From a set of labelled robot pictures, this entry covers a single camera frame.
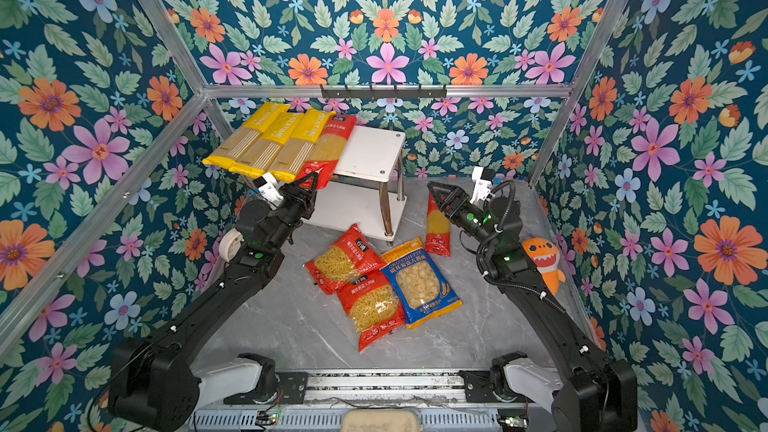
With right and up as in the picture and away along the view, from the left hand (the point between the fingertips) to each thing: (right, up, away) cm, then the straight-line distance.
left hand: (318, 165), depth 68 cm
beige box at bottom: (+15, -58, -2) cm, 59 cm away
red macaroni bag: (+4, -25, +23) cm, 34 cm away
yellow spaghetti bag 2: (-17, +4, +8) cm, 20 cm away
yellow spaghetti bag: (-26, +4, +8) cm, 28 cm away
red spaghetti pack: (+31, -18, +33) cm, 49 cm away
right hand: (+27, -5, -1) cm, 27 cm away
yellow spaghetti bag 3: (-8, +7, +10) cm, 15 cm away
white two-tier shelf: (+6, -4, +40) cm, 41 cm away
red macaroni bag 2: (+11, -38, +15) cm, 42 cm away
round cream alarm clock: (-33, -21, +20) cm, 44 cm away
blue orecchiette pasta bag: (+25, -34, +18) cm, 46 cm away
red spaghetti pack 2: (0, +5, +8) cm, 10 cm away
